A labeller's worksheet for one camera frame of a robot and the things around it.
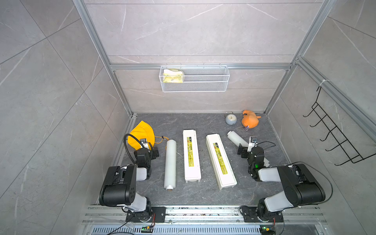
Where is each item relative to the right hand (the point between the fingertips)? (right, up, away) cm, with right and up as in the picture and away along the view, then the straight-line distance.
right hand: (248, 144), depth 93 cm
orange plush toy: (+7, +17, +13) cm, 22 cm away
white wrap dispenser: (-37, -11, -10) cm, 40 cm away
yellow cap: (-74, +8, +14) cm, 76 cm away
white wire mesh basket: (-37, +45, +8) cm, 59 cm away
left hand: (-66, -1, +1) cm, 66 cm away
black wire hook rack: (+30, 0, -34) cm, 45 cm away
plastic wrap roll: (-5, +2, +7) cm, 9 cm away
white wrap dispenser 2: (-19, -14, -13) cm, 27 cm away
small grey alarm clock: (-7, +17, +18) cm, 25 cm away
